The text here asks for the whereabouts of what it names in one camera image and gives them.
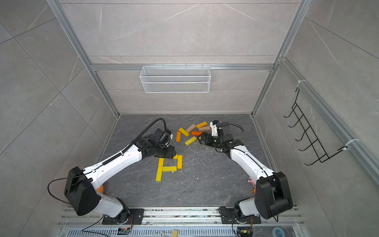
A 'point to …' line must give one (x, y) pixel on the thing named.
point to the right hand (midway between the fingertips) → (204, 138)
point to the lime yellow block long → (170, 169)
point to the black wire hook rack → (322, 156)
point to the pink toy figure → (250, 180)
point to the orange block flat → (196, 133)
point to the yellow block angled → (184, 132)
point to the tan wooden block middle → (205, 128)
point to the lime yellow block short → (180, 162)
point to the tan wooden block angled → (190, 128)
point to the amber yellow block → (202, 124)
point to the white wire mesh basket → (175, 78)
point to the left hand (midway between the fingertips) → (175, 151)
